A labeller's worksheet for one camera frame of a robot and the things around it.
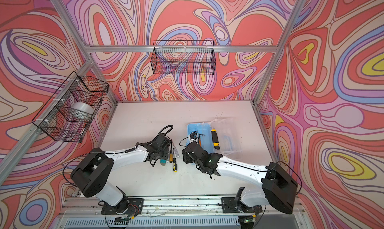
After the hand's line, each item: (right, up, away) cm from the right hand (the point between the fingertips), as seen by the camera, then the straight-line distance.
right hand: (188, 154), depth 82 cm
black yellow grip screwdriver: (-8, -7, +4) cm, 11 cm away
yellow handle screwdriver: (-11, -4, +8) cm, 14 cm away
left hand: (-13, -1, +10) cm, 17 cm away
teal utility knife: (-15, -6, +6) cm, 17 cm away
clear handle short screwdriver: (-8, -1, +11) cm, 14 cm away
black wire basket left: (-60, +22, -9) cm, 65 cm away
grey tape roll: (-50, +24, -12) cm, 57 cm away
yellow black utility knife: (+16, +7, +8) cm, 20 cm away
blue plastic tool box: (+28, +7, +20) cm, 35 cm away
